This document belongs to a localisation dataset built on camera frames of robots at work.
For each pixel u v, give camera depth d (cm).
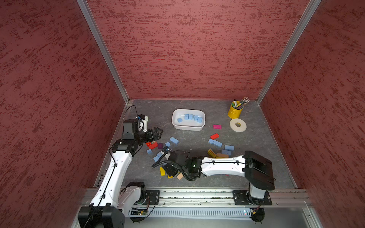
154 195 74
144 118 71
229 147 93
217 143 95
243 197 74
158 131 73
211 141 96
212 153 88
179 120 109
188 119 108
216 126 104
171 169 68
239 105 100
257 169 48
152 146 93
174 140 97
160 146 94
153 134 69
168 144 94
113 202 39
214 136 99
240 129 103
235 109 103
